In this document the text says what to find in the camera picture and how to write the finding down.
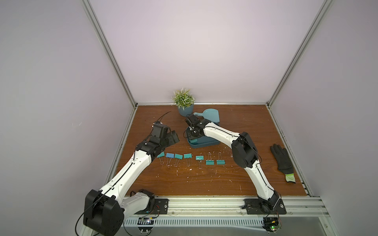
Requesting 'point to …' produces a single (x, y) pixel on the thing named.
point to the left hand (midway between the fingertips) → (173, 136)
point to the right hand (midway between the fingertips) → (191, 131)
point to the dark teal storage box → (204, 141)
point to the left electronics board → (145, 224)
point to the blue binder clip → (169, 156)
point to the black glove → (284, 162)
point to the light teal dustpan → (210, 114)
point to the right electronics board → (271, 224)
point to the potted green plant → (184, 101)
